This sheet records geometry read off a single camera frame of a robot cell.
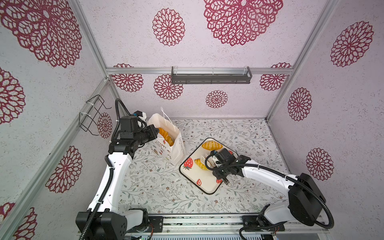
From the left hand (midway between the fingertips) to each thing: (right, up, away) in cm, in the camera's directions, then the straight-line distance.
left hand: (158, 132), depth 76 cm
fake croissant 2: (+21, -18, +17) cm, 32 cm away
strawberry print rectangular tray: (+18, -22, +18) cm, 34 cm away
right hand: (+30, -22, +9) cm, 38 cm away
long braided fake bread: (+2, -3, +17) cm, 17 cm away
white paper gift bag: (+7, -12, +5) cm, 15 cm away
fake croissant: (+31, -8, +24) cm, 40 cm away
